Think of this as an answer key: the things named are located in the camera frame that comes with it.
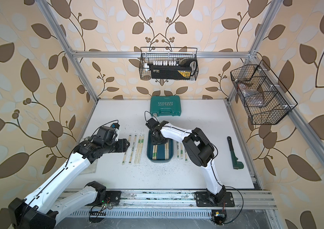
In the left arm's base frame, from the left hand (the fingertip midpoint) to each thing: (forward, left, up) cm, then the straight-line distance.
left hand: (125, 143), depth 78 cm
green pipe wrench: (-6, -65, -14) cm, 67 cm away
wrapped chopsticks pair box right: (+3, -23, -15) cm, 28 cm away
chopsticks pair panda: (+7, -31, -15) cm, 35 cm away
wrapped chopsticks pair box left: (+2, -15, -16) cm, 22 cm away
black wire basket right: (+15, -75, +19) cm, 79 cm away
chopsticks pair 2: (+4, -5, -17) cm, 18 cm away
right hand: (+9, -17, -15) cm, 25 cm away
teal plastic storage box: (+2, -18, -16) cm, 24 cm away
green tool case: (+39, -22, -11) cm, 46 cm away
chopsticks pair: (-1, -35, -15) cm, 38 cm away
